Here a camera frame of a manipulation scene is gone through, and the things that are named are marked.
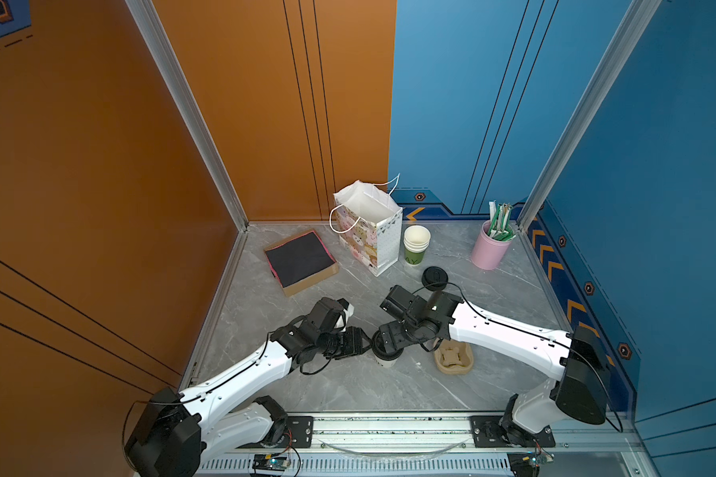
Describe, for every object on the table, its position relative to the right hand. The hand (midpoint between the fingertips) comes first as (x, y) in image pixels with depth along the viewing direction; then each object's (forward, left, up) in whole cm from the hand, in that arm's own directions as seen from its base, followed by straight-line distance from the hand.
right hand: (399, 337), depth 79 cm
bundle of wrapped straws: (+37, -34, +9) cm, 51 cm away
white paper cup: (-4, +3, -8) cm, 10 cm away
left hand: (-1, +8, 0) cm, 8 cm away
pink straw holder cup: (+33, -33, -4) cm, 47 cm away
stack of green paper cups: (+35, -8, +1) cm, 36 cm away
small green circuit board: (-26, +32, -12) cm, 43 cm away
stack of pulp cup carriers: (-2, -16, -8) cm, 18 cm away
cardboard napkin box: (+23, +27, -6) cm, 36 cm away
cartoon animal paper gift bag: (+29, +8, +15) cm, 34 cm away
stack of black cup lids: (+24, -14, -7) cm, 28 cm away
